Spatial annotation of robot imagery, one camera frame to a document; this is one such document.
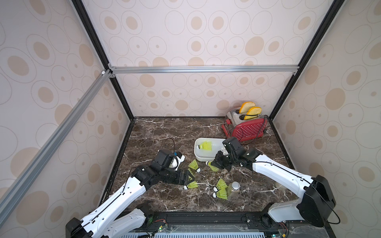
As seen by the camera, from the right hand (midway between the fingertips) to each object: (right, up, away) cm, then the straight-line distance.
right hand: (208, 165), depth 78 cm
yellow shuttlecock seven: (+2, -1, 0) cm, 2 cm away
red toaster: (+25, +19, +17) cm, 35 cm away
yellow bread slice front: (+30, +30, +14) cm, 45 cm away
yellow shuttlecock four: (-9, -13, +5) cm, 16 cm away
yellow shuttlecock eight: (+7, -12, +4) cm, 14 cm away
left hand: (-9, -5, -9) cm, 13 cm away
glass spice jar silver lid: (+13, -10, -3) cm, 17 cm away
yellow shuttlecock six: (-8, -3, +11) cm, 14 cm away
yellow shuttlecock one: (+7, -16, +1) cm, 17 cm away
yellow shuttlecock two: (+1, +8, +19) cm, 21 cm away
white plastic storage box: (-3, +2, +16) cm, 16 cm away
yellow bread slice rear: (+26, +34, +19) cm, 47 cm away
